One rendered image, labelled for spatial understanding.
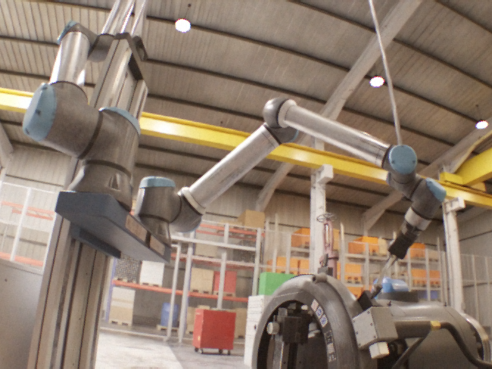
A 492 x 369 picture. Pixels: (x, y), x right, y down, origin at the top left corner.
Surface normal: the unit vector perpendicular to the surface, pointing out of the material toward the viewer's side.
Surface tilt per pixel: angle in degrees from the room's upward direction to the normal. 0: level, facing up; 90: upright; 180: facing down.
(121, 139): 90
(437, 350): 78
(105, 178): 70
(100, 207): 90
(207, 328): 90
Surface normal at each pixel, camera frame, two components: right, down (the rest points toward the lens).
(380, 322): 0.37, -0.66
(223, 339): 0.43, -0.31
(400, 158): -0.37, -0.34
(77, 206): -0.06, -0.39
